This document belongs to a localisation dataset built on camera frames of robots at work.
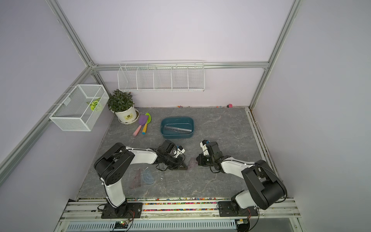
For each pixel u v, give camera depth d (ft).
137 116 3.76
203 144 2.77
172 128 3.53
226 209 2.42
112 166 1.61
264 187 1.42
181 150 2.90
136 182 2.72
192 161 3.00
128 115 3.46
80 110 2.73
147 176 2.78
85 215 2.42
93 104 2.66
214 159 2.32
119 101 3.21
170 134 3.42
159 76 3.26
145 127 3.49
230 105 4.07
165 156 2.57
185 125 3.57
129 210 2.38
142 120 3.67
